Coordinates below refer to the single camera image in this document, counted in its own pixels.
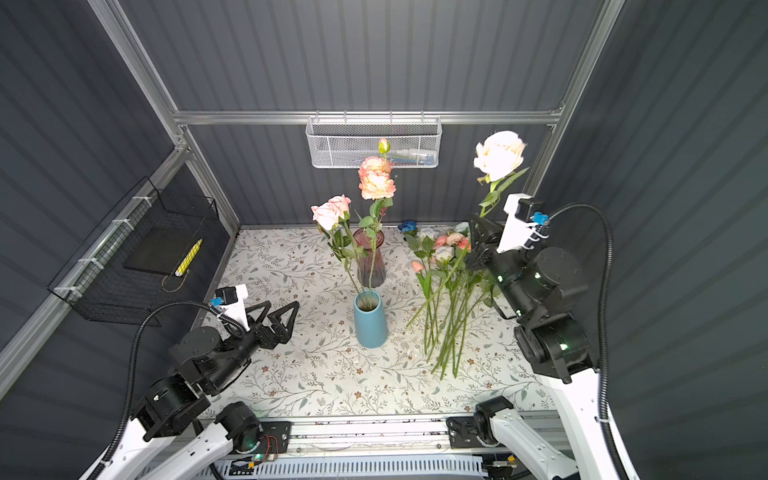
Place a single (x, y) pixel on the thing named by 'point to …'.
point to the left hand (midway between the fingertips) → (285, 305)
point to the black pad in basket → (160, 250)
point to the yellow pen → (188, 259)
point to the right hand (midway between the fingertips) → (476, 219)
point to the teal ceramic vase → (370, 319)
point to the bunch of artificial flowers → (439, 256)
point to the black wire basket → (99, 287)
